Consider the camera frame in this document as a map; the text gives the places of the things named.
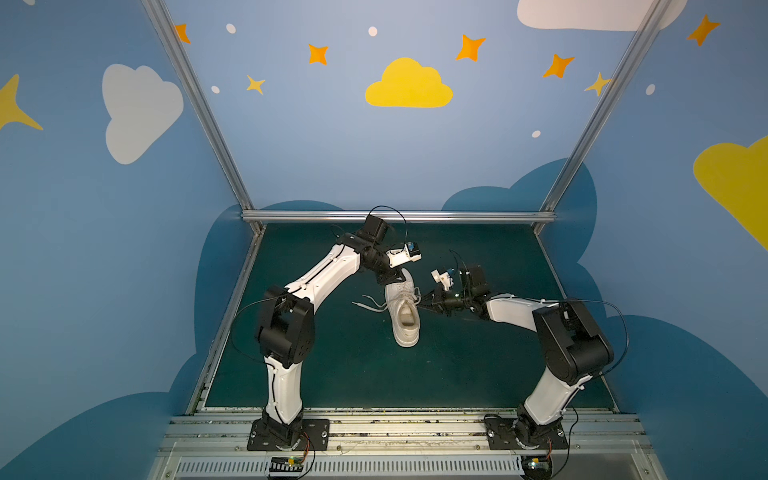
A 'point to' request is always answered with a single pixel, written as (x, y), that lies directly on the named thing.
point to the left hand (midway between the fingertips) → (398, 268)
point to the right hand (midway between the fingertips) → (417, 301)
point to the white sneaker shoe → (403, 309)
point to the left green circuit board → (286, 464)
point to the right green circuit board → (537, 467)
